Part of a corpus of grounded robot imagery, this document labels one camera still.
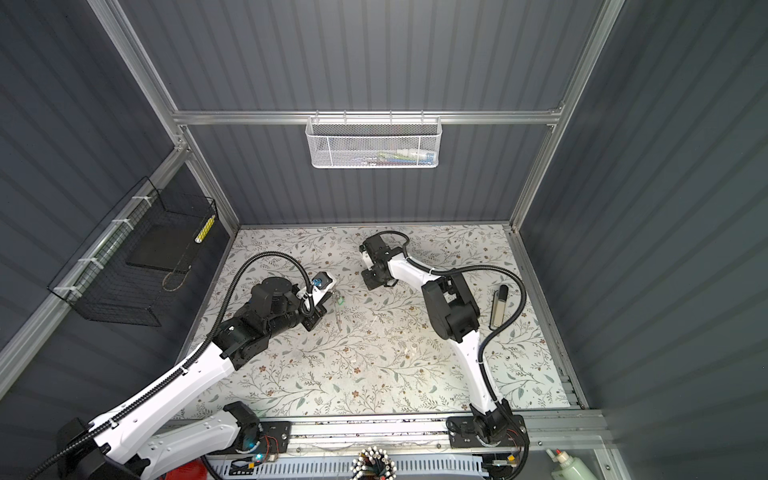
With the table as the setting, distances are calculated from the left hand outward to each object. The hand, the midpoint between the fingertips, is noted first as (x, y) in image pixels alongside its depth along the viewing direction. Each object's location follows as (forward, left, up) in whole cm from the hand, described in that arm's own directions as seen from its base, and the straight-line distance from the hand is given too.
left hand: (327, 291), depth 75 cm
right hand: (+18, -12, -21) cm, 30 cm away
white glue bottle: (-39, -53, -15) cm, 67 cm away
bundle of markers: (-36, -11, -5) cm, 38 cm away
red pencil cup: (-33, +32, -21) cm, 51 cm away
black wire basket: (+7, +47, +5) cm, 48 cm away
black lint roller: (+2, -50, -17) cm, 53 cm away
